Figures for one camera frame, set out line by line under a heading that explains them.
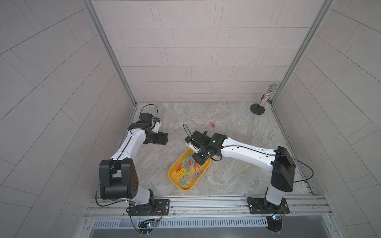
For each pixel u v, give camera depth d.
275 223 0.68
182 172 0.81
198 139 0.59
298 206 0.72
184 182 0.77
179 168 0.83
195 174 0.80
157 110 1.12
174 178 0.79
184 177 0.79
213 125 1.03
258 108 1.11
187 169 0.82
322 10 0.72
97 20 0.75
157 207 0.70
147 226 0.65
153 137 0.72
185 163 0.84
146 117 0.69
